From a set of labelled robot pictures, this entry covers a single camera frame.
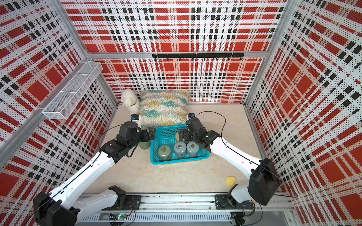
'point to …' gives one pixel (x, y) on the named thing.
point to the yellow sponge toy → (230, 181)
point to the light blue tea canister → (192, 149)
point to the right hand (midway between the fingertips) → (188, 131)
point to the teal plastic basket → (166, 135)
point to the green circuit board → (117, 216)
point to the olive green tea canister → (164, 152)
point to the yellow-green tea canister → (177, 136)
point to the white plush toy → (130, 100)
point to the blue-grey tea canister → (180, 148)
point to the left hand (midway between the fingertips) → (150, 130)
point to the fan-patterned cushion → (163, 107)
